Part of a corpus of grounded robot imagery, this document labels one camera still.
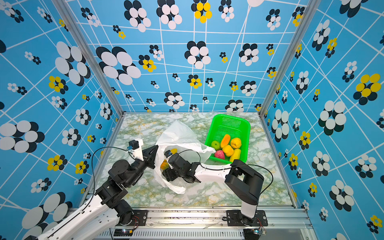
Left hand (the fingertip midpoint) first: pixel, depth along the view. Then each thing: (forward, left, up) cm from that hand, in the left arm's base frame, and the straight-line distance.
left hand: (158, 146), depth 69 cm
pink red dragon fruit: (+7, -32, -20) cm, 39 cm away
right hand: (-2, -2, -22) cm, 22 cm away
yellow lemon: (+16, -44, -21) cm, 51 cm away
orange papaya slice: (+19, -37, -22) cm, 47 cm away
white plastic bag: (+7, -8, -4) cm, 11 cm away
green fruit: (+14, -30, -21) cm, 39 cm away
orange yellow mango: (+8, -42, -22) cm, 49 cm away
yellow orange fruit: (+10, -37, -20) cm, 44 cm away
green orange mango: (-4, -2, -11) cm, 12 cm away
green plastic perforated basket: (+5, -28, -21) cm, 35 cm away
